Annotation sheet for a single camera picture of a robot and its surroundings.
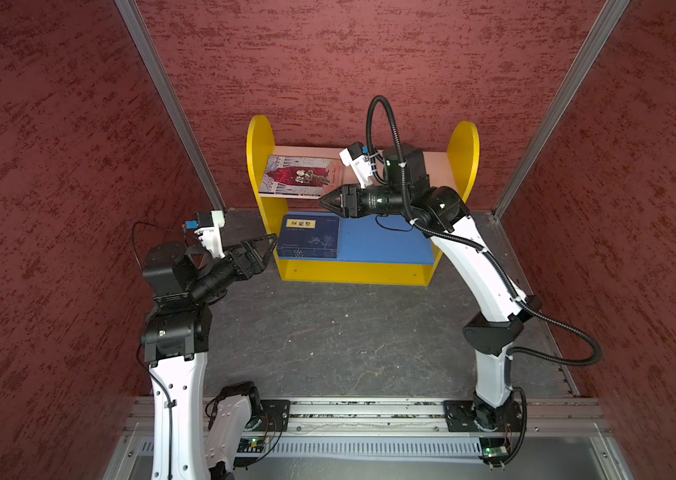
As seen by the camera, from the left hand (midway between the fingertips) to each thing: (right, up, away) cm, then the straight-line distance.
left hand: (268, 248), depth 61 cm
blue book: (+5, +2, +28) cm, 29 cm away
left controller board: (-7, -48, +10) cm, 50 cm away
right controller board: (+52, -49, +10) cm, 73 cm away
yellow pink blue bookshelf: (+25, -2, +31) cm, 40 cm away
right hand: (+12, +9, +1) cm, 15 cm away
